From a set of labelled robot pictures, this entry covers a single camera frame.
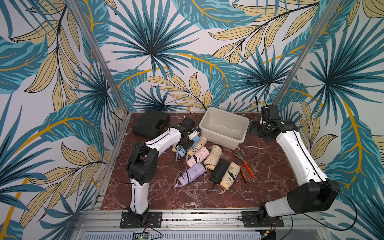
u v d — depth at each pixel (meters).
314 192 0.41
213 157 0.90
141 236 0.72
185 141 0.80
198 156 0.92
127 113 1.21
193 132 0.86
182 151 0.91
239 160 0.94
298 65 0.90
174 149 0.96
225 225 0.73
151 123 1.04
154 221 0.74
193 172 0.86
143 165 0.50
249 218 0.73
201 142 0.97
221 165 0.90
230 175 0.85
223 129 1.10
